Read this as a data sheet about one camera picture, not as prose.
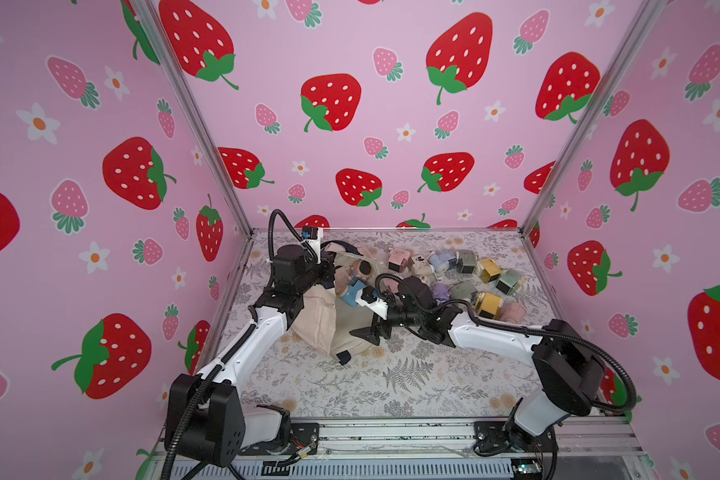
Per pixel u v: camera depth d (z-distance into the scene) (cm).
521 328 50
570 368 45
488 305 96
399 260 105
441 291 94
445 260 105
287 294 63
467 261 104
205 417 40
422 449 73
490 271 104
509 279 101
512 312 89
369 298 67
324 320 82
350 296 71
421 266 105
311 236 69
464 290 98
